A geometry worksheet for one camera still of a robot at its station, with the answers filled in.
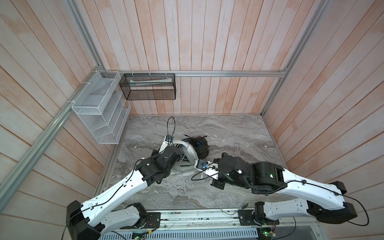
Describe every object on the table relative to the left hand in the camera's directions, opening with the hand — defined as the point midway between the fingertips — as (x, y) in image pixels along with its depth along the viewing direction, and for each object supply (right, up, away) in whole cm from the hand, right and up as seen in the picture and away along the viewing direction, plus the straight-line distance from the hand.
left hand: (161, 152), depth 75 cm
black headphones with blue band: (+22, -1, +15) cm, 27 cm away
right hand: (+20, -5, -14) cm, 25 cm away
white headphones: (+12, -5, -3) cm, 14 cm away
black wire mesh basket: (-15, +42, +29) cm, 54 cm away
